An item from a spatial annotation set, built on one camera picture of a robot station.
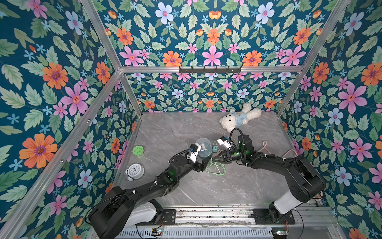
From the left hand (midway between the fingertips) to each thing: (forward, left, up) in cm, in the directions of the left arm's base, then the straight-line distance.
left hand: (208, 154), depth 78 cm
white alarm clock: (0, +44, -13) cm, 46 cm away
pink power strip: (0, -4, 0) cm, 4 cm away
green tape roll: (+13, +44, -12) cm, 47 cm away
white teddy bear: (+31, -23, -8) cm, 40 cm away
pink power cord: (+9, -42, -17) cm, 46 cm away
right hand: (-1, -4, -1) cm, 5 cm away
